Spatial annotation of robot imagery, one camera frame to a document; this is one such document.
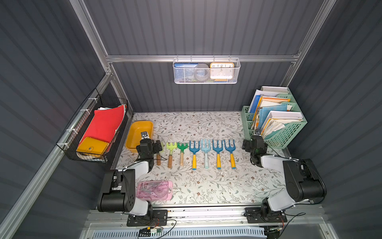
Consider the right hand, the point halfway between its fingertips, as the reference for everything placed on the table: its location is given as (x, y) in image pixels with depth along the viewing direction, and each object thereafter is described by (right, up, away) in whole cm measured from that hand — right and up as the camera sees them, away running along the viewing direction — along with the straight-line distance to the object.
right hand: (258, 142), depth 94 cm
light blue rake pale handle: (-33, -6, +4) cm, 34 cm away
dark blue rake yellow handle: (-17, -5, +5) cm, 18 cm away
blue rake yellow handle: (-41, -6, +4) cm, 42 cm away
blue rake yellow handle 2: (-25, -5, +5) cm, 26 cm away
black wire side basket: (-93, +3, -34) cm, 99 cm away
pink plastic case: (-63, -25, -13) cm, 69 cm away
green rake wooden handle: (-50, -4, +5) cm, 50 cm away
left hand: (-70, 0, -2) cm, 70 cm away
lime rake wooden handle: (-64, -11, -1) cm, 65 cm away
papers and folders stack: (+4, +19, -9) cm, 21 cm away
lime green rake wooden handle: (-57, -4, +5) cm, 58 cm away
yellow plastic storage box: (-85, +3, +10) cm, 85 cm away
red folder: (-86, +11, -22) cm, 89 cm away
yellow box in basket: (-86, +1, -30) cm, 91 cm away
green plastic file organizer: (+12, +3, -3) cm, 13 cm away
